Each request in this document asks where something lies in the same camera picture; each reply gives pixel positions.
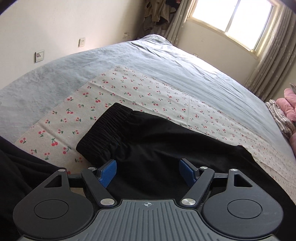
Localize black pants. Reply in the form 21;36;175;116
76;103;295;211

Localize cherry print bed sheet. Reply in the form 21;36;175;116
15;66;295;199

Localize black garment at edge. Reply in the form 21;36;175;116
1;138;60;240

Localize striped folded cloth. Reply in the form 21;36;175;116
265;99;295;139

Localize grey blue bed cover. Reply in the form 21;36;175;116
0;34;296;160

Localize pink folded blanket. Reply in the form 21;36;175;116
276;88;295;155

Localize right grey curtain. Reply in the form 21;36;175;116
245;6;295;101

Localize grey curtain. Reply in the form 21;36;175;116
245;6;295;101
164;0;196;46

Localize left grey curtain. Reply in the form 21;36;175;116
164;0;196;46

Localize bright window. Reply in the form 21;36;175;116
188;1;282;56

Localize hanging clothes in corner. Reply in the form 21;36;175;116
137;0;182;39

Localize white wall switch panel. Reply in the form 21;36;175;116
35;50;45;63

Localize white wall socket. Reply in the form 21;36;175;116
78;38;86;47

